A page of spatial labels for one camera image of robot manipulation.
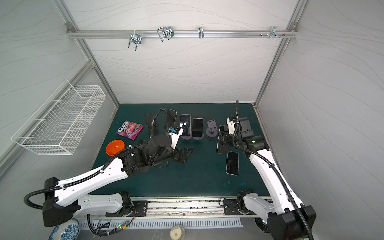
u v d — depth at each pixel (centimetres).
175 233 59
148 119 101
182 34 78
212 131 98
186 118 96
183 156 60
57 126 68
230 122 68
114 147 93
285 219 36
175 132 58
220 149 67
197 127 101
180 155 59
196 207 75
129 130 101
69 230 67
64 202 40
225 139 66
